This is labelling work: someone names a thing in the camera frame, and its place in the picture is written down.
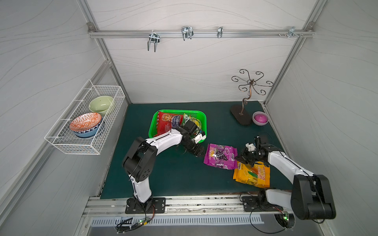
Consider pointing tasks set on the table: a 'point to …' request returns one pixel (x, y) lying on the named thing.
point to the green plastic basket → (201, 114)
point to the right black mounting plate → (254, 203)
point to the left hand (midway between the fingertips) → (200, 153)
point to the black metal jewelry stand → (239, 112)
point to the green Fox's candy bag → (195, 120)
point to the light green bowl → (101, 104)
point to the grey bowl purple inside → (260, 118)
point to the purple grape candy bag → (221, 156)
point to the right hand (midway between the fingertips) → (236, 156)
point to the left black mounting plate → (155, 205)
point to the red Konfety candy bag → (166, 121)
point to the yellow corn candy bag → (258, 175)
